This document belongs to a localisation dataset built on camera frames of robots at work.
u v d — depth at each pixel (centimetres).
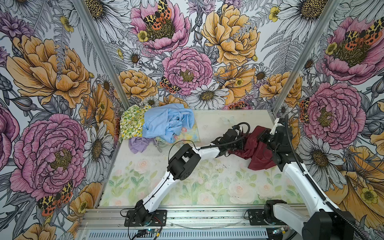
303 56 90
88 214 77
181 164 61
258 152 80
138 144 99
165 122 96
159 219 73
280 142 60
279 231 71
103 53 87
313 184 46
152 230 71
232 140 78
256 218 74
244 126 83
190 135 105
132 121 110
